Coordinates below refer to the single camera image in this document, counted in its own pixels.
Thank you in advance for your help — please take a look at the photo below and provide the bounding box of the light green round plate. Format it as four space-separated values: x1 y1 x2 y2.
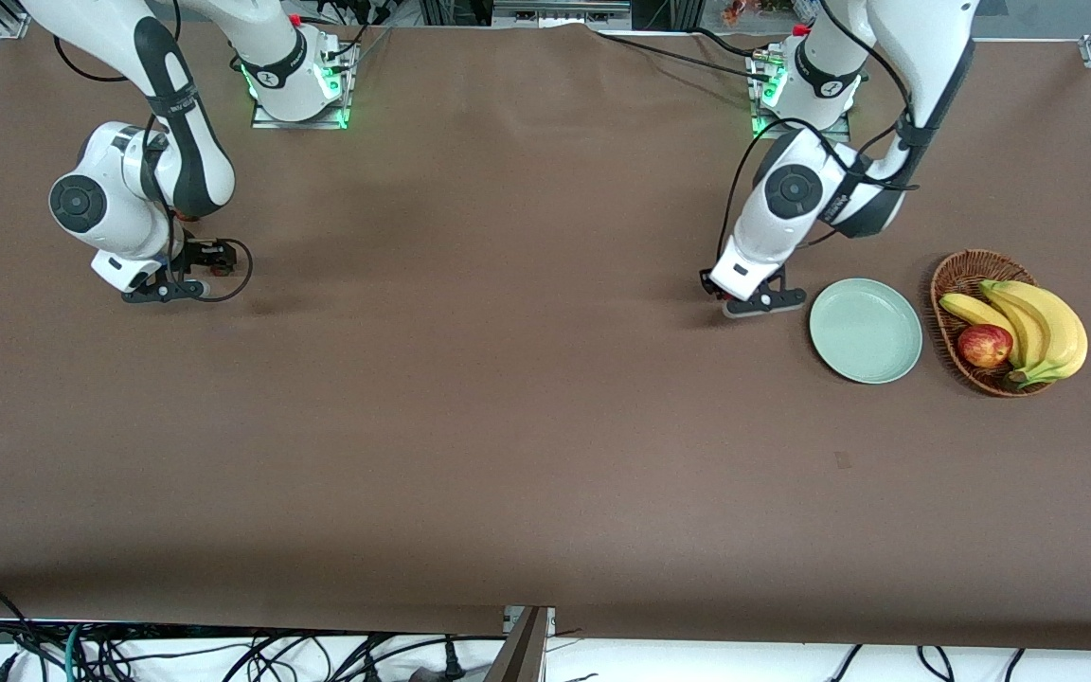
809 278 924 386

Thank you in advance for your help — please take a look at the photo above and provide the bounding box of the brown table cover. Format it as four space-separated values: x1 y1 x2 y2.
0 17 1091 653

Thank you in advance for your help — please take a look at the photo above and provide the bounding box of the brown wicker basket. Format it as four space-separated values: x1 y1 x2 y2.
930 249 1063 398

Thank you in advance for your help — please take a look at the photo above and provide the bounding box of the red apple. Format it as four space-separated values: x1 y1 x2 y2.
957 323 1014 369

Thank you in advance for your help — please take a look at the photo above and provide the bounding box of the grey metal box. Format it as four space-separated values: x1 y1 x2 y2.
492 0 633 29

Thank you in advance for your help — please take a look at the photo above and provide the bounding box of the yellow banana bunch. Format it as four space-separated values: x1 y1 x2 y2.
939 278 1089 389

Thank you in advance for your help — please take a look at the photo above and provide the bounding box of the aluminium profile bar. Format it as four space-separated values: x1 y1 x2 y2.
484 606 556 682

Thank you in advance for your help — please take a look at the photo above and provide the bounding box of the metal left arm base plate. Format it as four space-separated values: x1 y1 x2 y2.
749 52 852 144

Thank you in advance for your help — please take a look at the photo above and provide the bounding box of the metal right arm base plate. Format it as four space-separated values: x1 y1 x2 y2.
251 43 351 131

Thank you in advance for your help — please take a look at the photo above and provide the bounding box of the long black cable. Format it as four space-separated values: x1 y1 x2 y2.
593 31 774 84

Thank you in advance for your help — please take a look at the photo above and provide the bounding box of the short black cable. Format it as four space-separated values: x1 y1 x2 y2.
692 27 764 56

